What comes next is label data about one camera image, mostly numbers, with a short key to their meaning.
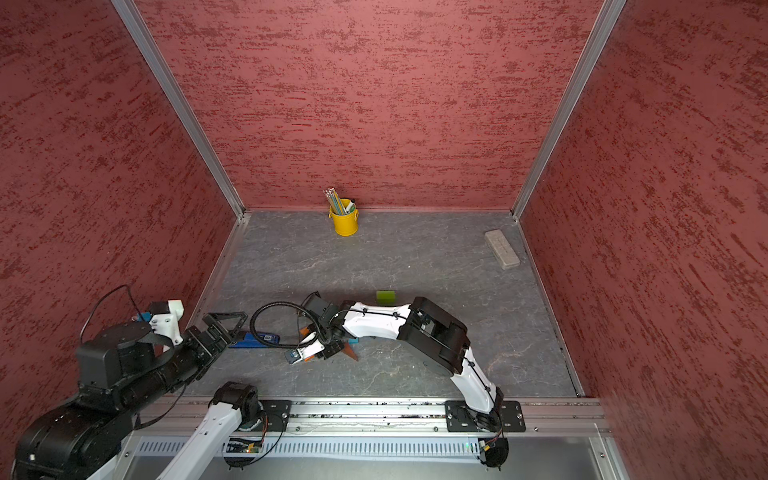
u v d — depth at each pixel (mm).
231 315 532
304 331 860
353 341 860
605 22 724
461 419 737
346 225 1117
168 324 489
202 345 467
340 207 1071
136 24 725
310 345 726
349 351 845
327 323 686
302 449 775
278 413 731
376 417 756
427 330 548
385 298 969
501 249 1065
